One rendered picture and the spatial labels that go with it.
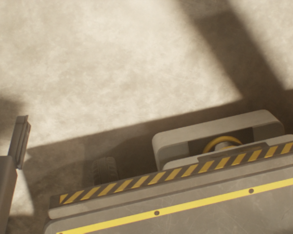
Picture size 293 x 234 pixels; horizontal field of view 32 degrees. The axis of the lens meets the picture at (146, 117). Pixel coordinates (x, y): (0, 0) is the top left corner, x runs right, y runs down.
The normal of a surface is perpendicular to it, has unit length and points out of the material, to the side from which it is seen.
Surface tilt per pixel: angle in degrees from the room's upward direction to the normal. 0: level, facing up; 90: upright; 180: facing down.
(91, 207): 0
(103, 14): 0
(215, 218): 0
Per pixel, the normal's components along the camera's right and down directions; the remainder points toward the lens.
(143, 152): 0.11, 0.33
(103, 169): -0.14, -0.76
